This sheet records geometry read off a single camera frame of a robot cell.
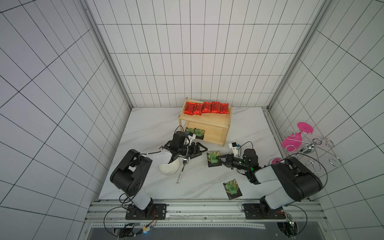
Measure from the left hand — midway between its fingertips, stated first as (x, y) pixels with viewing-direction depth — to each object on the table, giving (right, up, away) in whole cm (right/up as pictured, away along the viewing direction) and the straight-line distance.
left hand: (202, 153), depth 85 cm
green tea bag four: (+16, -18, -5) cm, 25 cm away
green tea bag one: (-1, +10, +16) cm, 19 cm away
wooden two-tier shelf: (+7, +17, -1) cm, 18 cm away
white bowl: (-19, -8, -1) cm, 21 cm away
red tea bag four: (+8, +28, +5) cm, 29 cm away
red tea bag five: (+13, +26, +4) cm, 30 cm away
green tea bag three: (+6, -4, -1) cm, 7 cm away
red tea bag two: (-3, +26, +3) cm, 26 cm away
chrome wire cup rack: (+47, +7, -20) cm, 52 cm away
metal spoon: (-11, -6, +5) cm, 13 cm away
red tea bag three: (+3, +27, +4) cm, 28 cm away
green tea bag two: (-9, +12, +19) cm, 24 cm away
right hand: (+6, -3, -1) cm, 7 cm away
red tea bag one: (-8, +27, +4) cm, 28 cm away
